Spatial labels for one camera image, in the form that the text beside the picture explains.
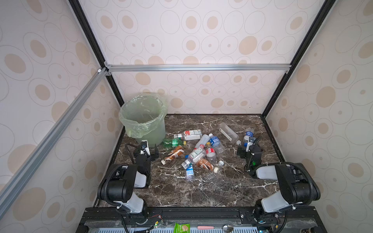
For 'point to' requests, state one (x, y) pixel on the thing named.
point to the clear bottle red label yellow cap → (211, 153)
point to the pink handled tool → (205, 227)
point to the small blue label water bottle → (190, 172)
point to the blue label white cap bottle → (249, 132)
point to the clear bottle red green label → (189, 135)
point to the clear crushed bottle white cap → (209, 176)
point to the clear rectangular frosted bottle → (230, 135)
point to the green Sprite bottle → (173, 142)
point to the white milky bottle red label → (204, 139)
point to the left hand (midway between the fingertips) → (151, 143)
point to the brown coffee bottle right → (207, 165)
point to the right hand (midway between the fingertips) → (254, 146)
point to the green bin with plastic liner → (144, 117)
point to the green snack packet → (182, 228)
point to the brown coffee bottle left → (176, 153)
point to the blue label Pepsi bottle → (215, 142)
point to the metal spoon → (228, 228)
